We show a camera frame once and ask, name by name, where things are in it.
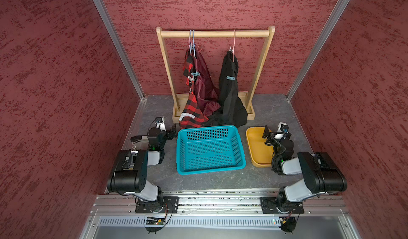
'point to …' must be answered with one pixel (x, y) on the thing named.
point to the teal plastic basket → (210, 148)
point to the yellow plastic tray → (261, 154)
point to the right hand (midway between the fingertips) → (273, 127)
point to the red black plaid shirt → (192, 118)
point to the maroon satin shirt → (206, 92)
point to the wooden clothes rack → (246, 99)
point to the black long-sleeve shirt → (233, 111)
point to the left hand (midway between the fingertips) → (167, 126)
